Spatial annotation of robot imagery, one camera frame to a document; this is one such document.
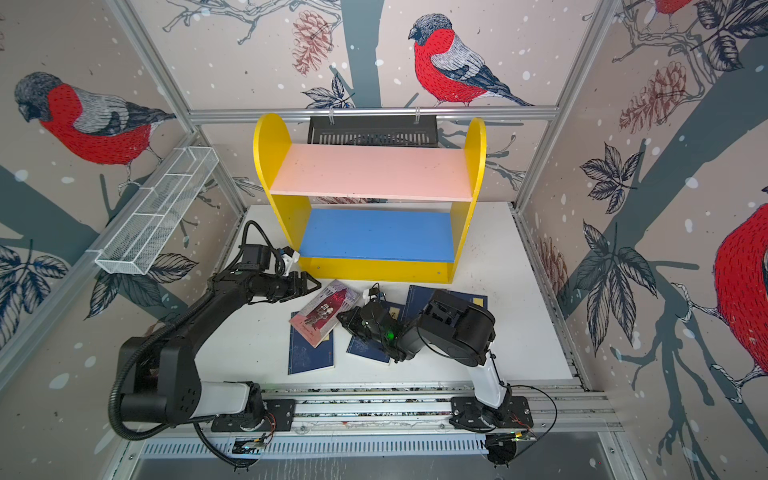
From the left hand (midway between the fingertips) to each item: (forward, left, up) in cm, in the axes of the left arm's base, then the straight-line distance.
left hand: (310, 287), depth 84 cm
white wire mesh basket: (+11, +39, +19) cm, 45 cm away
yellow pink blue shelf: (+28, -19, +1) cm, 34 cm away
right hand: (-7, -6, -8) cm, 12 cm away
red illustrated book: (-4, 0, -11) cm, 12 cm away
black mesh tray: (+46, -18, +22) cm, 54 cm away
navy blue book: (-16, +2, -12) cm, 20 cm away
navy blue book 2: (-16, -18, -6) cm, 25 cm away
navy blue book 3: (+2, -32, -12) cm, 34 cm away
